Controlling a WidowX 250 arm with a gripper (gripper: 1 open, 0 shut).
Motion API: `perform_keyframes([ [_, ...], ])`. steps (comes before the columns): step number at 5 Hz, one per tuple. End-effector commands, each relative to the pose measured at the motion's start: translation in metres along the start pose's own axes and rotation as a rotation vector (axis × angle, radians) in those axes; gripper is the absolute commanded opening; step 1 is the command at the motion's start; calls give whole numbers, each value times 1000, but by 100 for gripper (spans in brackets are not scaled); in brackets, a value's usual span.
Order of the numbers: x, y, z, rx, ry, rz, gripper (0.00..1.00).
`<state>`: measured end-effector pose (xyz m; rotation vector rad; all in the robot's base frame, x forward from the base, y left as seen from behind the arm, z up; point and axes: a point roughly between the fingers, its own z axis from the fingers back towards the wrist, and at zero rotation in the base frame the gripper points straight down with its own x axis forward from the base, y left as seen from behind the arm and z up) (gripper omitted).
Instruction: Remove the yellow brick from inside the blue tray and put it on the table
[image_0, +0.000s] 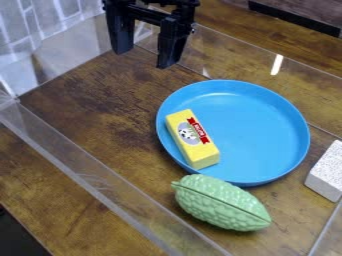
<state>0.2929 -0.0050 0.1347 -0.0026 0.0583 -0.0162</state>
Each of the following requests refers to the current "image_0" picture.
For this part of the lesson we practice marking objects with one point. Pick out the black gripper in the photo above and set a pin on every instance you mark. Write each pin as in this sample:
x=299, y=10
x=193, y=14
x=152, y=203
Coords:
x=172, y=14

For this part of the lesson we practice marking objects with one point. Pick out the blue round tray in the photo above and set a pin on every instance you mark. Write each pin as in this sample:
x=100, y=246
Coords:
x=258, y=129

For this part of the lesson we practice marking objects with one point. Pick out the yellow butter brick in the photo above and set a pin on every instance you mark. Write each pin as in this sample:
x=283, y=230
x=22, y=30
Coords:
x=194, y=142

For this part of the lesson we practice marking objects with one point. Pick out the green bitter melon toy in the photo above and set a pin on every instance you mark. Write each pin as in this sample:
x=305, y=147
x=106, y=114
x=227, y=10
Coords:
x=219, y=203

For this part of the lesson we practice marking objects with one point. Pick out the white patterned curtain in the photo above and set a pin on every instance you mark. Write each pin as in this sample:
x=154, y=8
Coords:
x=28, y=21

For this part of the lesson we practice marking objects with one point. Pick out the white sponge block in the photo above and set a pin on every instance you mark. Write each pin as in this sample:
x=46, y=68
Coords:
x=325, y=176

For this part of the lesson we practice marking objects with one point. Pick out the clear acrylic enclosure wall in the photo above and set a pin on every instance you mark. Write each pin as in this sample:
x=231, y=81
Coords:
x=84, y=171

